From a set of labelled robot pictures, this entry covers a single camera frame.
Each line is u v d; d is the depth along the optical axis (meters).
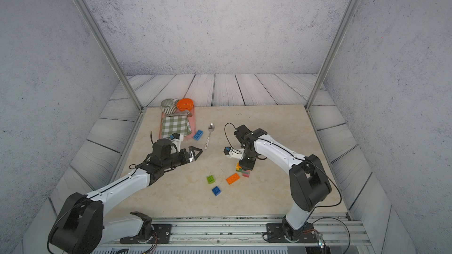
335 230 0.75
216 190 0.85
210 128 1.08
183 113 1.14
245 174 0.89
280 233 0.73
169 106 1.18
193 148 0.77
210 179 0.88
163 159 0.67
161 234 0.73
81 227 0.41
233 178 0.89
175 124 1.11
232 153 0.77
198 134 1.04
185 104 1.19
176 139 0.79
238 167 0.85
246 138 0.63
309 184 0.45
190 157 0.76
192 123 1.13
